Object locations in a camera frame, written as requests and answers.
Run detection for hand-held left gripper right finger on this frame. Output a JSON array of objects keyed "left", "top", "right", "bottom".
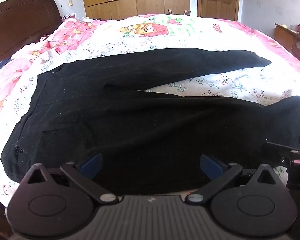
[{"left": 185, "top": 153, "right": 279, "bottom": 204}]

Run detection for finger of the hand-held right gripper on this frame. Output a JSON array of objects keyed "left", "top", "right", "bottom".
[{"left": 264, "top": 141, "right": 300, "bottom": 161}]

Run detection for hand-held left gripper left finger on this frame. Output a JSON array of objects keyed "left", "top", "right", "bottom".
[{"left": 23, "top": 152, "right": 119, "bottom": 204}]

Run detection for black pants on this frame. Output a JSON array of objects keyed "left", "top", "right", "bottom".
[{"left": 0, "top": 47, "right": 300, "bottom": 195}]

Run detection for wooden side table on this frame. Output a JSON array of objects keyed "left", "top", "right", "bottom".
[{"left": 274, "top": 23, "right": 300, "bottom": 67}]

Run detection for floral printed blanket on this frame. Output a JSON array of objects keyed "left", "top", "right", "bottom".
[{"left": 0, "top": 14, "right": 300, "bottom": 202}]

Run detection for dark wooden headboard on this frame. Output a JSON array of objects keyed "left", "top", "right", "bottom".
[{"left": 0, "top": 0, "right": 63, "bottom": 70}]

